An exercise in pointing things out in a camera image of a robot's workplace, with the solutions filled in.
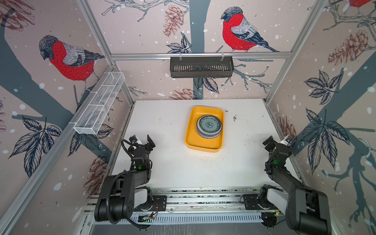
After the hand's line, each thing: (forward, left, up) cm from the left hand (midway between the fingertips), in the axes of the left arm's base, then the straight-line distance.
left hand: (143, 135), depth 87 cm
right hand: (-2, -81, -1) cm, 81 cm away
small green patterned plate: (+13, -42, -7) cm, 44 cm away
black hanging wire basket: (+47, -35, +17) cm, 61 cm away
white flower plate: (+4, -40, -8) cm, 41 cm away
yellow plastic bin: (+3, -30, -13) cm, 33 cm away
